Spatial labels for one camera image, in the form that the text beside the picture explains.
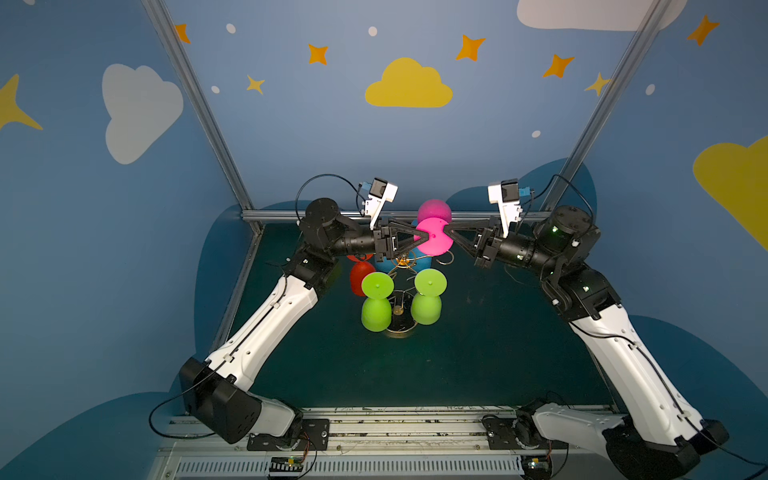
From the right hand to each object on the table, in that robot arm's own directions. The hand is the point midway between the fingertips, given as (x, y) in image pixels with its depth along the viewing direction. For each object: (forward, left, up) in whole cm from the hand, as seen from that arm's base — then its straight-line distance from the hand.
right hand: (449, 226), depth 54 cm
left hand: (0, +4, -2) cm, 5 cm away
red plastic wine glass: (+7, +20, -25) cm, 32 cm away
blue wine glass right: (+14, +2, -29) cm, 33 cm away
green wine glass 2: (-1, +2, -26) cm, 26 cm away
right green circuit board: (-31, -27, -52) cm, 66 cm away
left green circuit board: (-35, +35, -51) cm, 71 cm away
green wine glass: (-4, +14, -26) cm, 30 cm away
